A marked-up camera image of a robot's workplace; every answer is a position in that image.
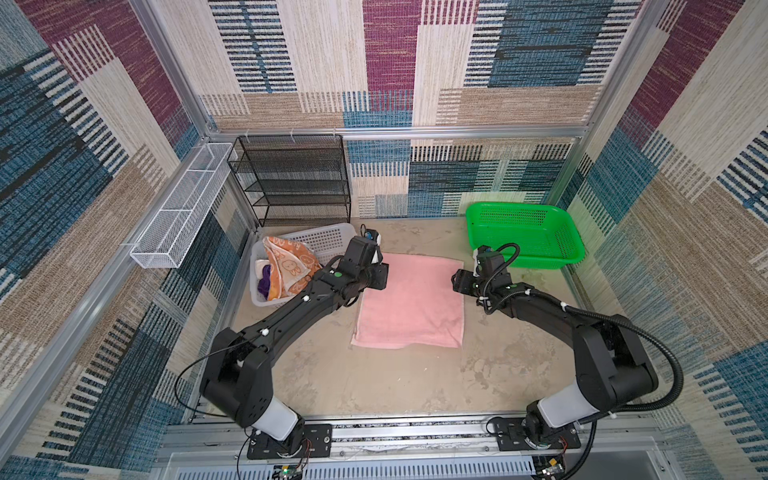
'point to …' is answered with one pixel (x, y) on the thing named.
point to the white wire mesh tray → (165, 242)
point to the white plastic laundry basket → (321, 242)
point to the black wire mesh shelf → (300, 179)
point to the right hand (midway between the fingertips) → (461, 282)
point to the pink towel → (418, 308)
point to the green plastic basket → (545, 237)
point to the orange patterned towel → (291, 266)
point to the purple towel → (264, 283)
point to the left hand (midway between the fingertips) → (381, 263)
